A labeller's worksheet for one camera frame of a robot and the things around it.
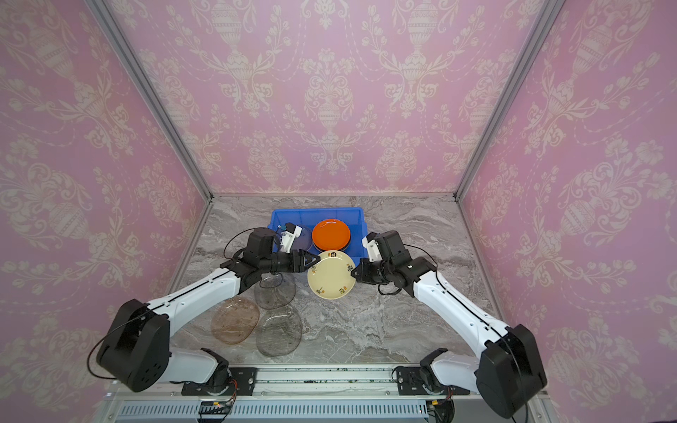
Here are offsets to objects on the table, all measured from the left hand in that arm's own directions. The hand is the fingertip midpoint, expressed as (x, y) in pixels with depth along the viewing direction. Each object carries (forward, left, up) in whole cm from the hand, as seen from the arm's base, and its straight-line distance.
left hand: (316, 261), depth 81 cm
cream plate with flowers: (-4, -5, -2) cm, 7 cm away
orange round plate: (+19, -3, -12) cm, 23 cm away
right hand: (-4, -11, 0) cm, 12 cm away
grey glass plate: (-2, +15, -16) cm, 22 cm away
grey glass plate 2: (-16, +12, -17) cm, 26 cm away
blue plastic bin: (+29, -12, -12) cm, 34 cm away
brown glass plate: (-13, +27, -16) cm, 34 cm away
